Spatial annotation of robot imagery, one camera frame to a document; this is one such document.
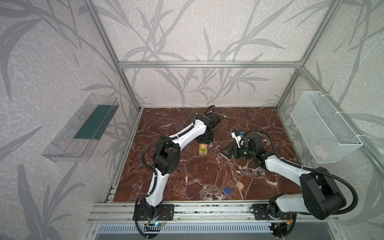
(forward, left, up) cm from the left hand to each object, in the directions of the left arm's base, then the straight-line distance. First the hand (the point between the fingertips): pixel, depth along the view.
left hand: (208, 138), depth 91 cm
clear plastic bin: (-16, +58, +22) cm, 64 cm away
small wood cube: (-25, -17, -8) cm, 32 cm away
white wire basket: (-14, -49, +26) cm, 57 cm away
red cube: (-3, +3, -2) cm, 5 cm away
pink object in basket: (-12, -55, +11) cm, 58 cm away
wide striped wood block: (-5, +3, -5) cm, 7 cm away
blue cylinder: (-28, -10, -9) cm, 31 cm away
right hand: (-6, -10, +2) cm, 11 cm away
